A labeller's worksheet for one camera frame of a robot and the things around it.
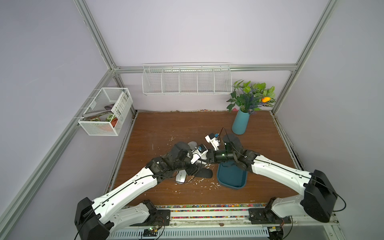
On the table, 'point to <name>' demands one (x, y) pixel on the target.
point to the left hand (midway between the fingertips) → (199, 160)
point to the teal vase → (240, 122)
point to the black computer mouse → (204, 172)
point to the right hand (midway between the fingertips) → (197, 158)
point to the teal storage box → (232, 175)
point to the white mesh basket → (106, 114)
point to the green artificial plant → (248, 97)
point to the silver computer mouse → (180, 176)
